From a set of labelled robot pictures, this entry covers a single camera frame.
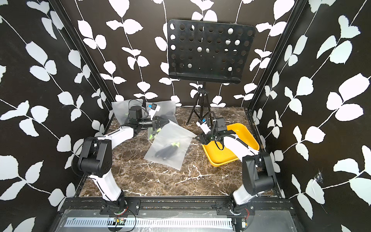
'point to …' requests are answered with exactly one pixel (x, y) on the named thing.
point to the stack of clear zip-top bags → (170, 143)
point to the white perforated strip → (174, 222)
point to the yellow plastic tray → (218, 156)
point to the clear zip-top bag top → (121, 108)
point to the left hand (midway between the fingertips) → (168, 120)
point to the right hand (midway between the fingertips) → (198, 133)
